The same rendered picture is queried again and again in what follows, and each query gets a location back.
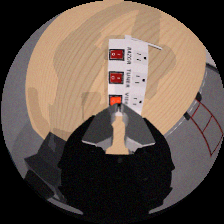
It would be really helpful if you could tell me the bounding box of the white power strip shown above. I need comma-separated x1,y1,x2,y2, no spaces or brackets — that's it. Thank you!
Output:
108,35,163,115

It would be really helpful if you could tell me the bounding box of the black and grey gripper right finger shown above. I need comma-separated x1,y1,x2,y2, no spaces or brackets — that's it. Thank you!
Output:
119,103,175,171

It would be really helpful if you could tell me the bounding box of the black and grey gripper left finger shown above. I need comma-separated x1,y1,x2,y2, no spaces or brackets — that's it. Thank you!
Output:
57,102,119,169

